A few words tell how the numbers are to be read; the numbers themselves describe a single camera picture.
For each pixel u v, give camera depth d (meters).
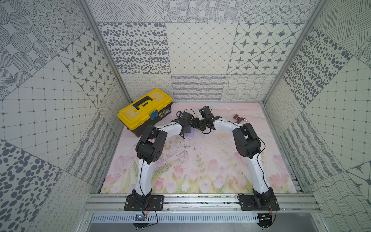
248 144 0.60
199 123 0.93
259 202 0.65
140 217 0.71
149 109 0.93
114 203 0.75
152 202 0.73
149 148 0.55
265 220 0.72
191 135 1.00
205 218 0.70
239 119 1.08
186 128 0.78
